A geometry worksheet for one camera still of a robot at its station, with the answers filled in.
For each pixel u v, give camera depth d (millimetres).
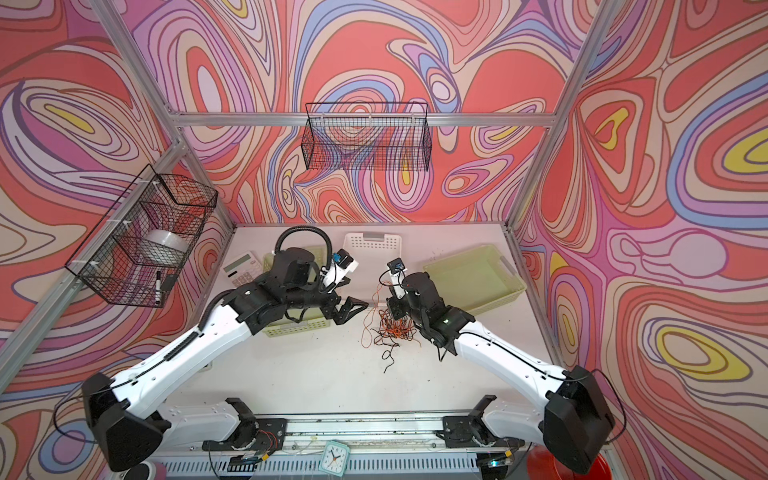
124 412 381
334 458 689
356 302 648
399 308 704
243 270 1017
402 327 892
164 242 721
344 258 603
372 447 729
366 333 897
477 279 1034
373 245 1081
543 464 690
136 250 747
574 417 396
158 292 718
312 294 597
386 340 886
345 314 625
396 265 674
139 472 650
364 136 933
